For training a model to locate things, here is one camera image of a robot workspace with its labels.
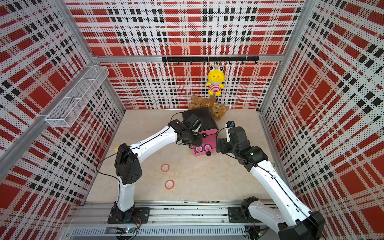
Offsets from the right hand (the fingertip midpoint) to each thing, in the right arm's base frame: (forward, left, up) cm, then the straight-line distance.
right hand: (227, 140), depth 76 cm
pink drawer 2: (+10, +7, -14) cm, 18 cm away
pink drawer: (+11, +8, -7) cm, 16 cm away
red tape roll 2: (-15, +32, -22) cm, 42 cm away
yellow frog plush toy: (+39, +4, +11) cm, 41 cm away
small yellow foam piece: (+7, +70, -20) cm, 73 cm away
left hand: (+5, +14, -9) cm, 17 cm away
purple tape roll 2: (+5, +10, -15) cm, 19 cm away
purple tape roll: (+4, +15, -16) cm, 22 cm away
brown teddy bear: (+37, 0, -16) cm, 40 cm away
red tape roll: (-5, +36, -22) cm, 43 cm away
